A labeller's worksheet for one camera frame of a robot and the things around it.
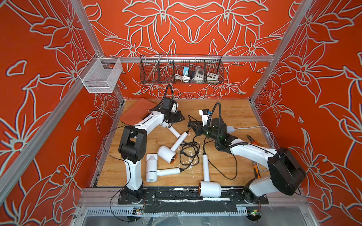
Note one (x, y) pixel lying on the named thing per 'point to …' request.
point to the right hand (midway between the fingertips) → (186, 123)
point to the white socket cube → (210, 76)
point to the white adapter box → (199, 74)
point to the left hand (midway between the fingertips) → (183, 117)
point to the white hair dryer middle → (168, 155)
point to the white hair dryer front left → (152, 171)
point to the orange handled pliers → (254, 141)
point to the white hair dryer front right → (207, 188)
